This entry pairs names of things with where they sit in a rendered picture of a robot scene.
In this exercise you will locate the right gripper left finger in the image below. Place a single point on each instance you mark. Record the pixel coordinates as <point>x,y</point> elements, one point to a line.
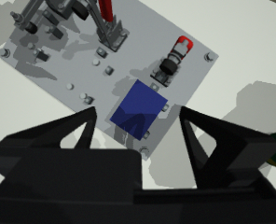
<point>51,134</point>

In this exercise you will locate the dark blue flat plate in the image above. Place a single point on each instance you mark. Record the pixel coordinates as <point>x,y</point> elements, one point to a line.
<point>138,109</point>

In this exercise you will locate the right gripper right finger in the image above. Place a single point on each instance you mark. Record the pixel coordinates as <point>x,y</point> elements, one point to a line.
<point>237,147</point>

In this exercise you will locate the grey metal plate with holes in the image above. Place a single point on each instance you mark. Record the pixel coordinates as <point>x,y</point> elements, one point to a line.
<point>70,60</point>

